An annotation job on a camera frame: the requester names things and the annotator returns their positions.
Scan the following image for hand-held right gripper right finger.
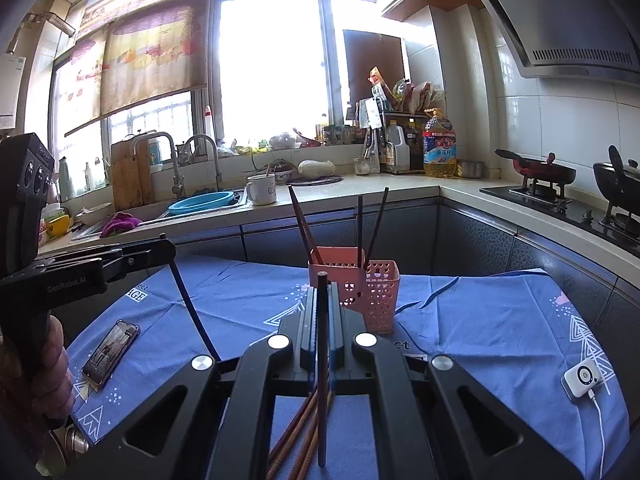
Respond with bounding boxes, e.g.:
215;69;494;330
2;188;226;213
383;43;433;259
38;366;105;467
325;282;586;480

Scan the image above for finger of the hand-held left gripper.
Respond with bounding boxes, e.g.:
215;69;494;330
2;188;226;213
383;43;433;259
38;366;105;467
102;235;177;283

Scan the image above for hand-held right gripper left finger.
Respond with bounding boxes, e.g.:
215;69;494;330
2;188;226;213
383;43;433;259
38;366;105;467
95;287;321;480

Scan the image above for pink perforated utensil holder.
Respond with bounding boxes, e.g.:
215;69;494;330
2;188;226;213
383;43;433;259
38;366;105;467
307;246;402;335

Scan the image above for bunch of wooden chopsticks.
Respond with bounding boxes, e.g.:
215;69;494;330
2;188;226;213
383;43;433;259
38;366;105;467
266;389;336;480

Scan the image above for person's left hand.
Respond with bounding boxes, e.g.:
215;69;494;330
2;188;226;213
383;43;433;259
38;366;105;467
0;315;76;431

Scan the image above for pink cloth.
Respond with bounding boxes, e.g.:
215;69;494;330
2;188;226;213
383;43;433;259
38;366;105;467
100;211;143;239

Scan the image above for steel sink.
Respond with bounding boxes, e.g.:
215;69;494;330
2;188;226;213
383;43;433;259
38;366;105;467
75;187;249;241

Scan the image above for white bowl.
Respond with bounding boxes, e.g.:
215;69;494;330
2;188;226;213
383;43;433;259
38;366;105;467
76;202;113;227

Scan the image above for wooden cutting board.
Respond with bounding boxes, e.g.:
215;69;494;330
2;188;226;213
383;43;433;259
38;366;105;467
109;139;153;213

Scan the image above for blue plastic basin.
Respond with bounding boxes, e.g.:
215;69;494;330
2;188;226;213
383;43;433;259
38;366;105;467
167;191;240;217

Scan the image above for angular steel faucet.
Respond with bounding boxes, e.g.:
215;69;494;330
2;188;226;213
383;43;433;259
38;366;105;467
131;131;186;200

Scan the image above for smartphone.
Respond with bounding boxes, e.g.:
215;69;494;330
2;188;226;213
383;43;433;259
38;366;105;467
81;319;141;388

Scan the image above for dish soap bottle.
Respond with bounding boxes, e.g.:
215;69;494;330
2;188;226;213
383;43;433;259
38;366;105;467
147;137;165;173

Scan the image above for white water heater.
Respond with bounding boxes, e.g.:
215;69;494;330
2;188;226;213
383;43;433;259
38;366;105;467
0;52;26;131

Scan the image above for curved steel faucet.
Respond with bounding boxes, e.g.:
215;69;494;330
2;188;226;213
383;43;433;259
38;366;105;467
177;133;223;193

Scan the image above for white mug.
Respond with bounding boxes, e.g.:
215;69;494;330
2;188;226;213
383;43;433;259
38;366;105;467
246;174;278;206

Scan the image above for green onions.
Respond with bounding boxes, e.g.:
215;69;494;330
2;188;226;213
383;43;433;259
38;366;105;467
242;157;291;176

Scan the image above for dark round mat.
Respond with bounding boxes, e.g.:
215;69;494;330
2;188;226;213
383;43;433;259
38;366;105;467
287;174;345;186

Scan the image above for white lumpy bundle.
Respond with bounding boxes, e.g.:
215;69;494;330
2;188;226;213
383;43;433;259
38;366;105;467
298;159;336;177

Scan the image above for blue printed tablecloth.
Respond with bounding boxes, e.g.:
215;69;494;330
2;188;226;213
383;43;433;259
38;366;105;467
65;255;631;480

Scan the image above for metal exhaust pipe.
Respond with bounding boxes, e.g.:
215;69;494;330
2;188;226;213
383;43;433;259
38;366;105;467
22;10;76;36

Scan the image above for white plastic jug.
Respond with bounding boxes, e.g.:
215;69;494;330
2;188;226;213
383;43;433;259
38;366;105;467
384;125;407;173

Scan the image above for row of spice jars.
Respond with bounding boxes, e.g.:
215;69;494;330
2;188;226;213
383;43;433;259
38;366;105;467
315;121;368;147

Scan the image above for dark sauce bottle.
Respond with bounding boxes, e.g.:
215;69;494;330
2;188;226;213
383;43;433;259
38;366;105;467
404;121;425;171

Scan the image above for cooking oil bottle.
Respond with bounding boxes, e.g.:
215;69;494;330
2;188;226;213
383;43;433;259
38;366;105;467
422;108;458;179

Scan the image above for hanging kitchen knives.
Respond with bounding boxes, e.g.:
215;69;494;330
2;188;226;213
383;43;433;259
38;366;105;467
357;97;386;161

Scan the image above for metal spice rack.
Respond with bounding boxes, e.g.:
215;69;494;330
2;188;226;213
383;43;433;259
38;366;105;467
380;110;428;173

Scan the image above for pile of food packets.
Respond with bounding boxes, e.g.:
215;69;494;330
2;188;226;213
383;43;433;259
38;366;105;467
369;66;447;115

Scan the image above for white square device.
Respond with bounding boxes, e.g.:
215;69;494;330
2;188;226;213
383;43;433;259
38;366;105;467
561;360;608;402

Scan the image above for red frying pan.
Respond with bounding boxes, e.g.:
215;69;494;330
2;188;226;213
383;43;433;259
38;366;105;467
495;148;577;184

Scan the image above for black gas stove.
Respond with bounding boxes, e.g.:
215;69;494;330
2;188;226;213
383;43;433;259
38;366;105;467
479;182;640;256

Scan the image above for brown cardboard panel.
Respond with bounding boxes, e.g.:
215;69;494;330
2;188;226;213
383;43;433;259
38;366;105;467
343;29;411;128

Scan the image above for black wok with lid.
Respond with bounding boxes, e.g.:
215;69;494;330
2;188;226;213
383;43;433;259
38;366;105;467
593;145;640;208

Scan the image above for steel range hood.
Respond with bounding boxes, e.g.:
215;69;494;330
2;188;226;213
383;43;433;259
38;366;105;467
472;0;640;81

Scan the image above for window frame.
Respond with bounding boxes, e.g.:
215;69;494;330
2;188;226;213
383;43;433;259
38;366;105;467
50;0;381;161

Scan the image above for white cable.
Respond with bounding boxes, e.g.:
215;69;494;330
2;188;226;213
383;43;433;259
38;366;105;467
587;390;608;480

